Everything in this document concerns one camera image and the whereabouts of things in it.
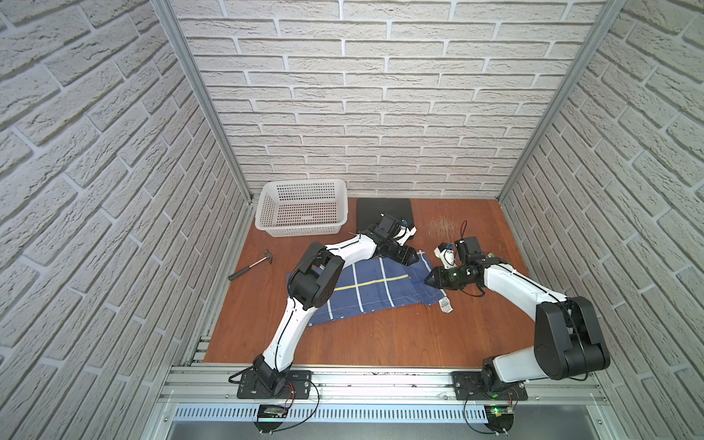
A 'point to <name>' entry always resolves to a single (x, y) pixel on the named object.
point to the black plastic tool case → (368, 212)
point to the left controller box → (269, 417)
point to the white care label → (445, 305)
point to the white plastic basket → (302, 208)
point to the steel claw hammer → (269, 257)
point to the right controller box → (500, 418)
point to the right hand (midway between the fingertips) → (433, 281)
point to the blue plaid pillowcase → (380, 283)
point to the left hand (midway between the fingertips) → (416, 254)
